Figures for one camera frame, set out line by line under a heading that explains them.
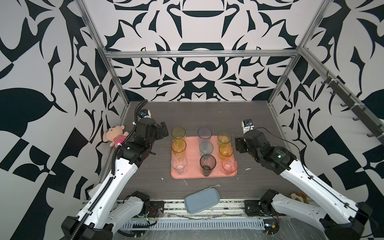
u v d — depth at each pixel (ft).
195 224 2.34
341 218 1.27
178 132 2.86
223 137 3.14
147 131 1.77
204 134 2.80
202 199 2.44
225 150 3.00
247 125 2.05
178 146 2.93
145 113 2.05
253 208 2.43
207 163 2.68
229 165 2.86
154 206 2.48
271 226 2.32
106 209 1.31
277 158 1.59
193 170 2.80
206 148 2.94
